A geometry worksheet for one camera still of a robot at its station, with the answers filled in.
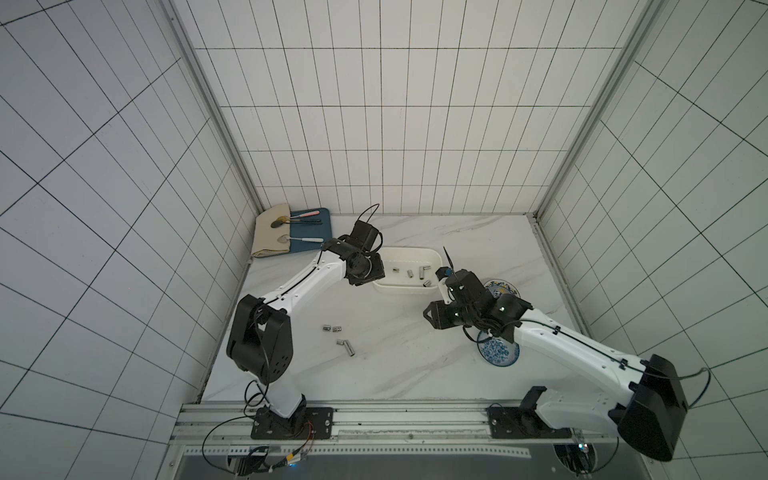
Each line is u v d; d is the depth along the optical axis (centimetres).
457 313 65
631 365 42
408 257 106
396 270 104
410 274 101
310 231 114
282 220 118
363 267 73
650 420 38
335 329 89
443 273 71
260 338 47
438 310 68
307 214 119
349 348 85
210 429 66
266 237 111
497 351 84
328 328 89
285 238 111
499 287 95
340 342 86
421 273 100
